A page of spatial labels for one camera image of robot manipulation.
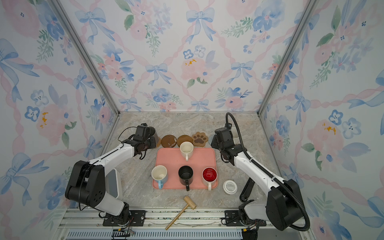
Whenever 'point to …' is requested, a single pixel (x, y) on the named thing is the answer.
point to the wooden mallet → (190, 203)
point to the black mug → (186, 174)
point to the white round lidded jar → (230, 187)
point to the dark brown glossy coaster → (169, 141)
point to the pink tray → (172, 160)
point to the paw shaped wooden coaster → (199, 139)
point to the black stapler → (247, 190)
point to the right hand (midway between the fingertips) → (217, 138)
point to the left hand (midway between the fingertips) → (152, 139)
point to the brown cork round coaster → (183, 138)
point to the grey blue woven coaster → (210, 138)
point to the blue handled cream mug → (159, 173)
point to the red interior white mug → (209, 176)
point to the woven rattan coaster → (159, 142)
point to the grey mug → (156, 137)
